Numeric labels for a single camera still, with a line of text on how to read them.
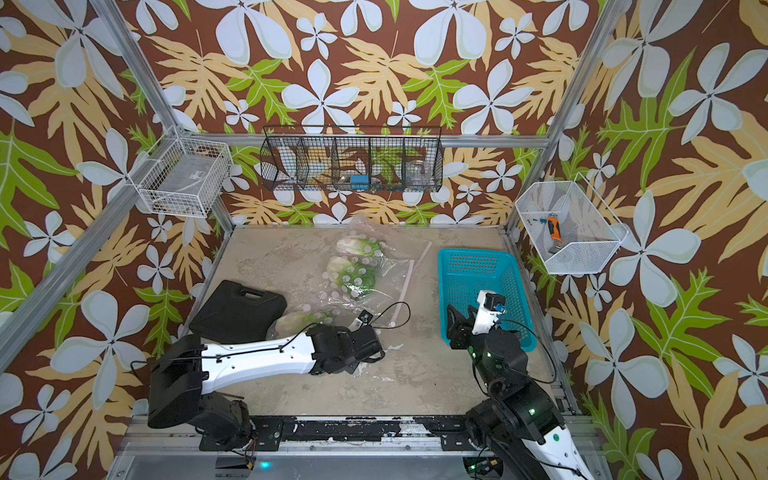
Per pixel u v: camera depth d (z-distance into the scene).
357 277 0.93
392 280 1.01
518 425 0.47
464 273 1.05
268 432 0.75
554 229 0.84
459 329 0.59
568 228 0.84
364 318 0.71
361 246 1.04
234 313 0.90
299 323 0.84
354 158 0.98
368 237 1.06
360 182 0.94
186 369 0.48
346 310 0.96
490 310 0.56
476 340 0.60
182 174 0.85
